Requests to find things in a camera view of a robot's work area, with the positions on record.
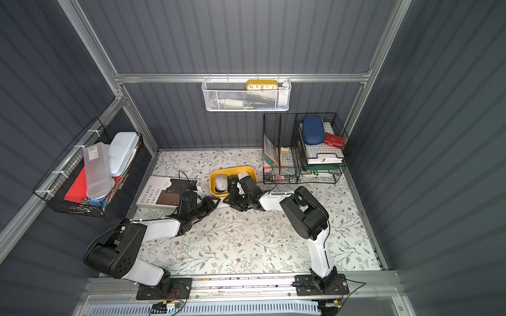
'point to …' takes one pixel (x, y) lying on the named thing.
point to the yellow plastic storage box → (227, 171)
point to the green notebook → (316, 168)
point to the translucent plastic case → (99, 183)
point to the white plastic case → (122, 148)
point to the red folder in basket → (78, 190)
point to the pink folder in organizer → (269, 158)
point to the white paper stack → (323, 153)
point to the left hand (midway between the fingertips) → (221, 201)
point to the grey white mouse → (221, 182)
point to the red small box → (334, 141)
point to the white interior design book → (165, 192)
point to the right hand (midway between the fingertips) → (228, 200)
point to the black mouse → (232, 180)
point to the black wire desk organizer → (302, 148)
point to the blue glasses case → (313, 130)
